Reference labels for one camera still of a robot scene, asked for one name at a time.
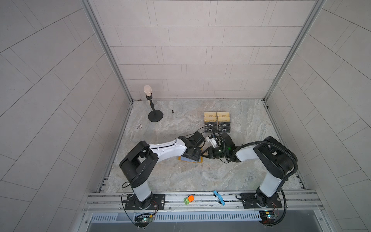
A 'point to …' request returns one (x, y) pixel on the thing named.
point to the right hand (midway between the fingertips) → (202, 156)
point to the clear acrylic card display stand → (217, 128)
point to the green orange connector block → (189, 199)
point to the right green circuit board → (267, 217)
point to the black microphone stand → (154, 115)
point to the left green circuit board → (146, 219)
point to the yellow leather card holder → (184, 159)
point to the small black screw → (173, 111)
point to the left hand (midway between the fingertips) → (196, 154)
